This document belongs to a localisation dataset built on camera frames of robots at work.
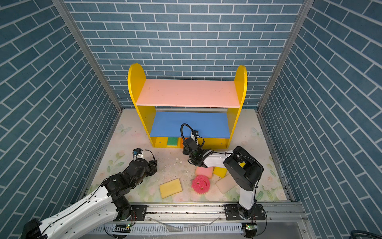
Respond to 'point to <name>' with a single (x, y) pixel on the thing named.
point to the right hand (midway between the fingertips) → (185, 143)
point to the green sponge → (172, 141)
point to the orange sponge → (181, 144)
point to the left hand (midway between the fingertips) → (155, 163)
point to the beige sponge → (226, 183)
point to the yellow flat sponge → (170, 187)
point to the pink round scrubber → (200, 184)
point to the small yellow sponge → (221, 172)
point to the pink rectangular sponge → (206, 171)
